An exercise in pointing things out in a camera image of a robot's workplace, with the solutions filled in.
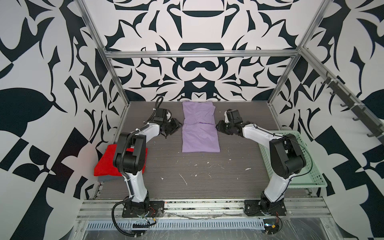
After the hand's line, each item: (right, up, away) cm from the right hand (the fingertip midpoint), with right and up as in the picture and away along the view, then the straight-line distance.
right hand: (218, 125), depth 95 cm
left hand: (-22, +1, +1) cm, 22 cm away
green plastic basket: (+49, -27, -12) cm, 58 cm away
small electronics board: (+21, -46, -24) cm, 56 cm away
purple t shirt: (-12, -6, +5) cm, 14 cm away
